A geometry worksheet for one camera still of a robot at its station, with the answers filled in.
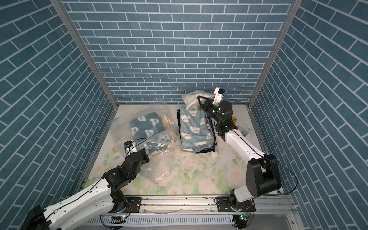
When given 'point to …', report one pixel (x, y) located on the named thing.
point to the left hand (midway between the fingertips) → (150, 150)
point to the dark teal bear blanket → (146, 127)
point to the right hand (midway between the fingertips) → (198, 96)
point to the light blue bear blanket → (196, 130)
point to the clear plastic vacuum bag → (161, 164)
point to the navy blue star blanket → (211, 150)
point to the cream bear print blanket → (191, 101)
